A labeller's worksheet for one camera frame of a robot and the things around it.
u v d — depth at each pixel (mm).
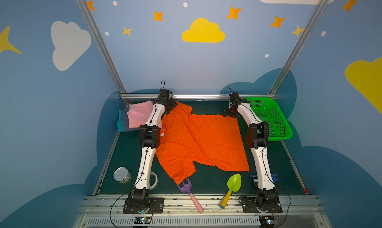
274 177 820
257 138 703
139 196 650
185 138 1011
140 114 1019
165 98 950
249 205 748
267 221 716
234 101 883
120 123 1023
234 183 817
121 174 783
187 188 801
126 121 982
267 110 1160
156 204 752
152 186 787
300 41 855
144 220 706
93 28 784
